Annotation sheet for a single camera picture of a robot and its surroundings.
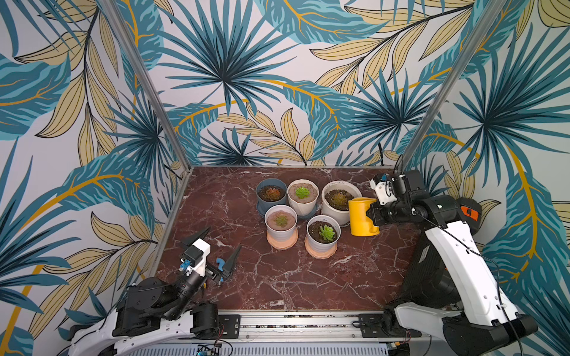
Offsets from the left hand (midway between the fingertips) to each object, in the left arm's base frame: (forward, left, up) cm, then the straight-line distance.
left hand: (225, 239), depth 58 cm
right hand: (+14, -43, -6) cm, 46 cm away
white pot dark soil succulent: (+14, -30, -22) cm, 39 cm away
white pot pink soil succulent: (+19, -14, -23) cm, 33 cm away
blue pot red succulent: (+33, -9, -21) cm, 40 cm away
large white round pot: (+31, -37, -22) cm, 53 cm away
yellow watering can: (+11, -41, -10) cm, 43 cm away
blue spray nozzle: (+5, +9, -31) cm, 33 cm away
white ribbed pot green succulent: (+32, -23, -22) cm, 45 cm away
